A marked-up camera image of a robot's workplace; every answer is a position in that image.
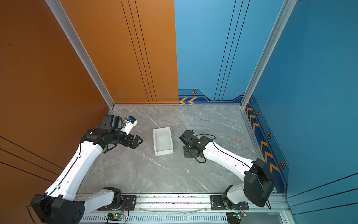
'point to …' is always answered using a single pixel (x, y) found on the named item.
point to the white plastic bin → (163, 144)
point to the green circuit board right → (238, 216)
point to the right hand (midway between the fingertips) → (189, 152)
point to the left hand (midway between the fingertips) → (136, 135)
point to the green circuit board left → (114, 217)
